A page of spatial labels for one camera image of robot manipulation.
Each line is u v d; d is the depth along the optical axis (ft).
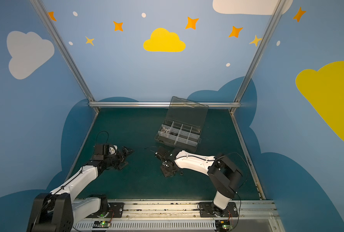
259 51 2.82
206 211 2.44
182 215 2.42
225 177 1.49
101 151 2.25
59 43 2.65
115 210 2.42
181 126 3.46
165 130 3.42
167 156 2.21
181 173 2.83
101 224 2.32
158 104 3.67
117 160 2.51
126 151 2.56
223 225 2.32
